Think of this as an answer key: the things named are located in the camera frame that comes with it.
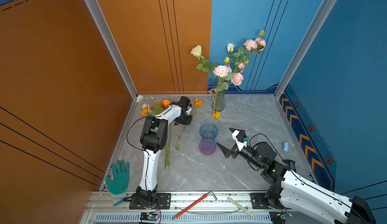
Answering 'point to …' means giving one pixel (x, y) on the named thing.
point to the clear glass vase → (218, 103)
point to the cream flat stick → (240, 207)
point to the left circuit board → (148, 216)
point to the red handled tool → (193, 205)
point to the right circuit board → (278, 217)
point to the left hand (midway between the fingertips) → (187, 120)
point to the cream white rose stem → (205, 64)
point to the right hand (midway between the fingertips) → (225, 135)
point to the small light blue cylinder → (286, 147)
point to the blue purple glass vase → (208, 131)
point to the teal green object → (118, 186)
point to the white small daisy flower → (140, 97)
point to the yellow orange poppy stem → (216, 114)
